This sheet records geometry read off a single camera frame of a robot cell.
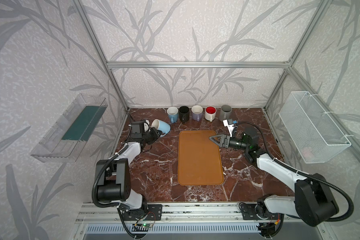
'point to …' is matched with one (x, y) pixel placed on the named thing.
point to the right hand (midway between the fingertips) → (211, 135)
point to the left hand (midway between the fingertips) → (163, 126)
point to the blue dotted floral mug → (172, 112)
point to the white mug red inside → (210, 113)
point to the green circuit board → (146, 225)
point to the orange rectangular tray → (199, 161)
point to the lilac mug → (197, 112)
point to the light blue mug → (162, 126)
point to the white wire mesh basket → (317, 137)
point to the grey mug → (225, 112)
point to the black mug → (184, 113)
